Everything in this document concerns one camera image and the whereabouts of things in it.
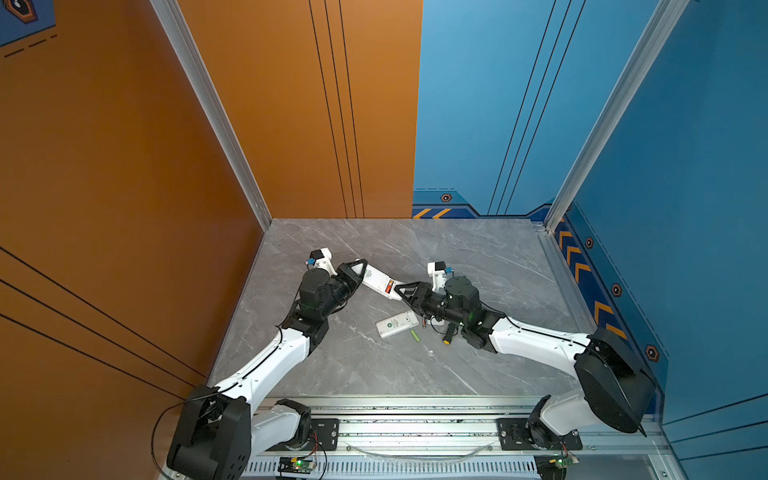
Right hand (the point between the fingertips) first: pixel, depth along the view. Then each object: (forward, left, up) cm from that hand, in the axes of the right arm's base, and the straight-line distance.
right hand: (393, 293), depth 77 cm
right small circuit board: (-34, -40, -21) cm, 56 cm away
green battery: (-3, -6, -19) cm, 20 cm away
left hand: (+7, +6, +5) cm, 11 cm away
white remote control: (+1, -1, -18) cm, 19 cm away
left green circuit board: (-35, +24, -21) cm, 47 cm away
